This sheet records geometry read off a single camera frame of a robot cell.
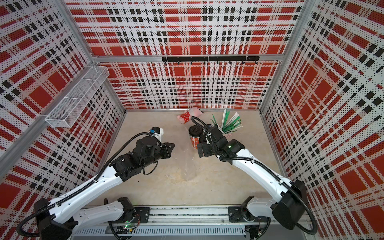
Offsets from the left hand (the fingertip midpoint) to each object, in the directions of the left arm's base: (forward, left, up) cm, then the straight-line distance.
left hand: (176, 145), depth 74 cm
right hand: (+2, -17, -4) cm, 17 cm away
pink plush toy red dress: (+36, -1, -18) cm, 40 cm away
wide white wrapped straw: (+24, -33, -5) cm, 41 cm away
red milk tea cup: (+12, -9, -6) cm, 16 cm away
